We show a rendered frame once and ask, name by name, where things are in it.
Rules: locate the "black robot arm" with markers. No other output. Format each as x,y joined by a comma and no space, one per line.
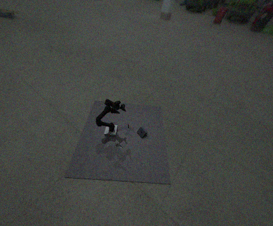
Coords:
107,109

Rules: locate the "dark grey sloped panel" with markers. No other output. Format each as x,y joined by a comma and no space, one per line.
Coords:
142,132

